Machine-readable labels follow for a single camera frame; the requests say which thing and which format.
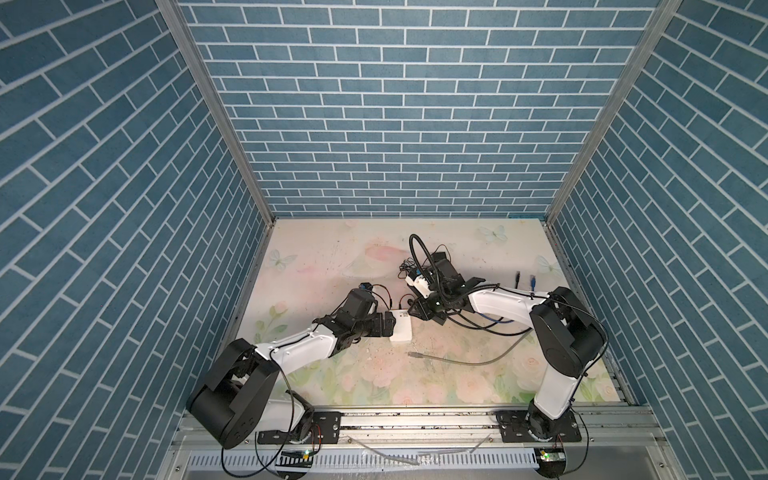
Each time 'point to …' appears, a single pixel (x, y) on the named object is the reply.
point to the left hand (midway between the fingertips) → (385, 321)
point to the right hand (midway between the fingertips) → (410, 307)
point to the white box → (402, 331)
